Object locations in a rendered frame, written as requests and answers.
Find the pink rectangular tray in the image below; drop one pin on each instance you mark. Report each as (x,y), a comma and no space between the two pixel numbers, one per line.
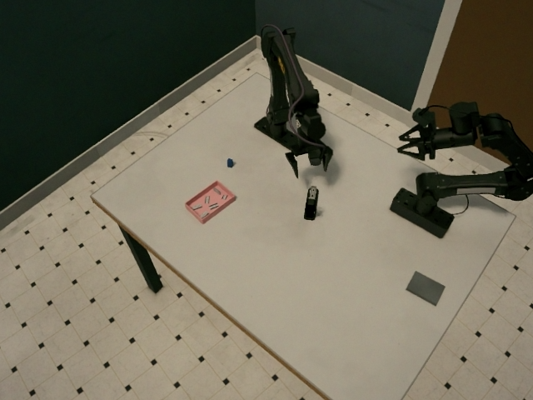
(214,198)

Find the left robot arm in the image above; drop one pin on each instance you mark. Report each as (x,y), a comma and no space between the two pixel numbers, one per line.
(511,183)

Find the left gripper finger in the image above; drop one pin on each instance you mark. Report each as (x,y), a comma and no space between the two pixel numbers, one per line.
(416,143)
(403,137)

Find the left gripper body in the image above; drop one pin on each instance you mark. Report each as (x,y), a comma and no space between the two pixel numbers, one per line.
(435,138)

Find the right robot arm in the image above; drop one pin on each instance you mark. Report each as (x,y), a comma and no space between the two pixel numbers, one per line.
(284,72)

